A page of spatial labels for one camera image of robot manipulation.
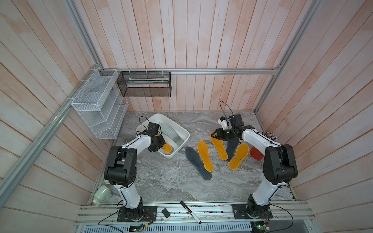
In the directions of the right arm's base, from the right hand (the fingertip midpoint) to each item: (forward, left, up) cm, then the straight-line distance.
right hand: (213, 134), depth 94 cm
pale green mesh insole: (+11, +33, -8) cm, 36 cm away
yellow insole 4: (-7, -19, -9) cm, 23 cm away
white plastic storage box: (+19, +39, -6) cm, 44 cm away
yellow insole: (-6, +31, -8) cm, 32 cm away
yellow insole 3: (-3, -5, -9) cm, 11 cm away
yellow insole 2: (-6, +6, -10) cm, 13 cm away
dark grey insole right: (-3, -14, -8) cm, 16 cm away
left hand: (-5, +33, -6) cm, 34 cm away
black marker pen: (-43, +15, -9) cm, 46 cm away
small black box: (-44, +28, -10) cm, 53 cm away
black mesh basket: (+33, +48, +16) cm, 61 cm away
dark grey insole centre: (-12, +12, -9) cm, 19 cm away
